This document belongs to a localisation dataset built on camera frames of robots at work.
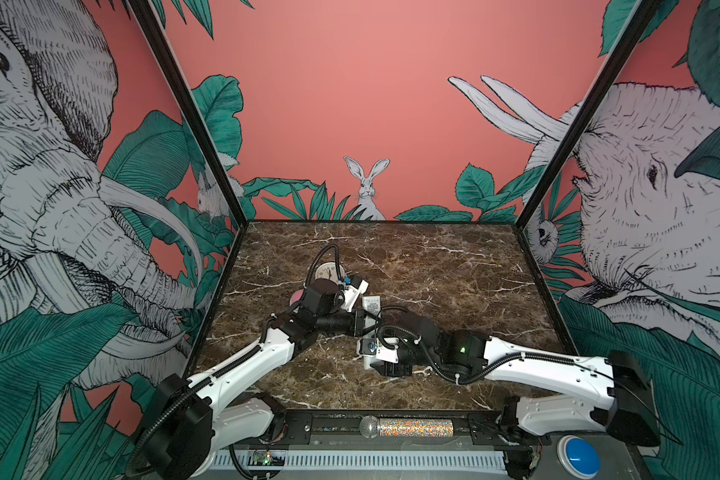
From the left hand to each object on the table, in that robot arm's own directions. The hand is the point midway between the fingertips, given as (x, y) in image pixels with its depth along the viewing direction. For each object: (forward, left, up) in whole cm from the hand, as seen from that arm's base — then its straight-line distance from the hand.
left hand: (380, 319), depth 74 cm
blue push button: (-30, -45, -15) cm, 56 cm away
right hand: (-7, +3, -1) cm, 8 cm away
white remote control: (0, +2, 0) cm, 2 cm away
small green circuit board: (-26, +29, -18) cm, 43 cm away
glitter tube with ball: (-22, +3, -14) cm, 26 cm away
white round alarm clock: (+26, +16, -15) cm, 34 cm away
